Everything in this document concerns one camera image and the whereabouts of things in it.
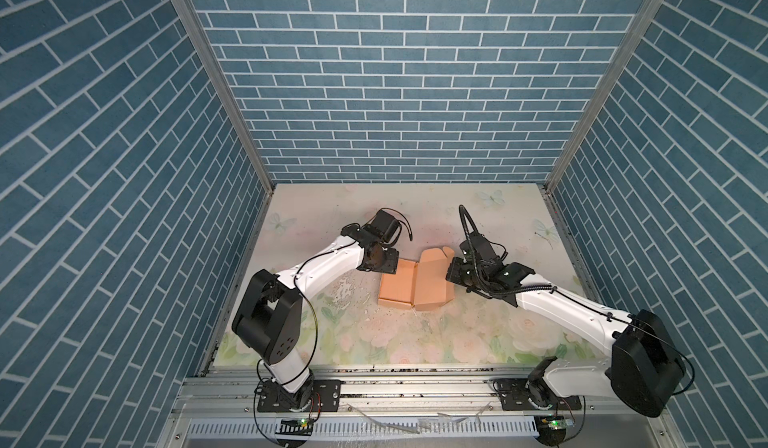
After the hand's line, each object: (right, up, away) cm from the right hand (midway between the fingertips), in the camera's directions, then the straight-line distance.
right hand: (442, 266), depth 85 cm
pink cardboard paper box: (-5, -7, +6) cm, 11 cm away
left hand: (-16, 0, +3) cm, 16 cm away
